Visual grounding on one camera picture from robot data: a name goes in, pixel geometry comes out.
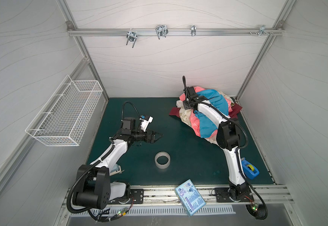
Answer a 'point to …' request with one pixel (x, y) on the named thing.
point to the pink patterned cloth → (193, 116)
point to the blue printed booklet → (189, 197)
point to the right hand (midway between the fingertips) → (192, 99)
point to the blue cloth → (215, 98)
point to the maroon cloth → (175, 110)
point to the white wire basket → (64, 118)
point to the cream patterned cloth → (229, 97)
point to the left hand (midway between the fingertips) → (160, 131)
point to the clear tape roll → (160, 154)
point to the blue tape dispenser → (250, 170)
